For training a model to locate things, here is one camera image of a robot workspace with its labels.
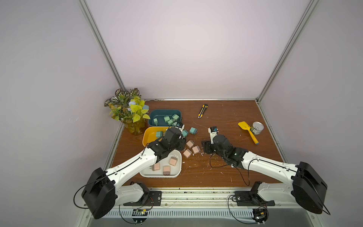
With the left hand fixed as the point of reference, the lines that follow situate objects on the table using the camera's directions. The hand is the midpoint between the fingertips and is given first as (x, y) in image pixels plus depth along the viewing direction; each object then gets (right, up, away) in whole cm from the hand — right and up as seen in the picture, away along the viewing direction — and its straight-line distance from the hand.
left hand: (184, 138), depth 82 cm
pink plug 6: (-7, -15, +4) cm, 17 cm away
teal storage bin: (-8, +13, +26) cm, 30 cm away
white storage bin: (-5, -20, 0) cm, 21 cm away
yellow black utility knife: (+16, +19, +32) cm, 41 cm away
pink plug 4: (-17, -18, +2) cm, 25 cm away
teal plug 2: (0, +1, +16) cm, 16 cm away
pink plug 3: (+2, -11, +6) cm, 13 cm away
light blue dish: (-33, +19, +36) cm, 52 cm away
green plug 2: (-11, +8, +19) cm, 24 cm away
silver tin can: (+51, +4, +14) cm, 53 cm away
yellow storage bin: (-23, 0, +17) cm, 29 cm away
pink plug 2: (+8, -9, +8) cm, 14 cm away
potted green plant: (-34, +18, +1) cm, 39 cm away
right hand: (+13, 0, 0) cm, 13 cm away
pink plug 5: (-11, -19, 0) cm, 22 cm away
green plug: (-14, +10, +24) cm, 30 cm away
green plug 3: (-22, +9, +22) cm, 32 cm away
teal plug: (+6, +2, +16) cm, 17 cm away
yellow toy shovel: (+46, +5, +19) cm, 50 cm away
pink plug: (+4, -6, +10) cm, 13 cm away
